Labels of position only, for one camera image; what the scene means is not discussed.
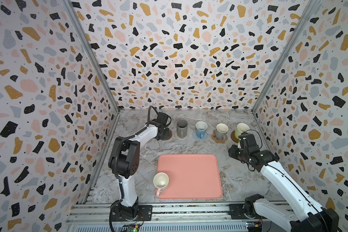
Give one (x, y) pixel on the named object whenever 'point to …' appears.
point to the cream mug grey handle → (221, 129)
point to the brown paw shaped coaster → (218, 140)
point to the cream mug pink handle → (160, 181)
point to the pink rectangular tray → (191, 176)
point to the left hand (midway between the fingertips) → (166, 131)
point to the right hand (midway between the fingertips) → (230, 148)
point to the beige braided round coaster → (177, 137)
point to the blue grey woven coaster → (195, 136)
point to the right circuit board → (254, 226)
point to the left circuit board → (133, 228)
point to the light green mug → (240, 128)
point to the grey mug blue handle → (201, 127)
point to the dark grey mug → (181, 127)
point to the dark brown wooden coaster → (170, 136)
